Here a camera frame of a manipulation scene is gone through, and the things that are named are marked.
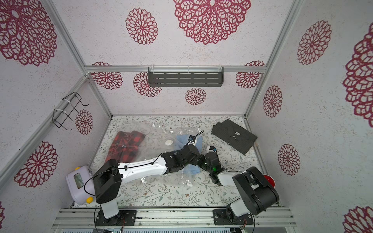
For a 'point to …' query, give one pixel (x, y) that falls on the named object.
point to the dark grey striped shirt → (235, 135)
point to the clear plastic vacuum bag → (160, 138)
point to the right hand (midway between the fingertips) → (193, 155)
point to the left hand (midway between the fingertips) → (196, 153)
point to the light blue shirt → (181, 139)
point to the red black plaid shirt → (125, 146)
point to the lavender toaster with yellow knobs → (76, 183)
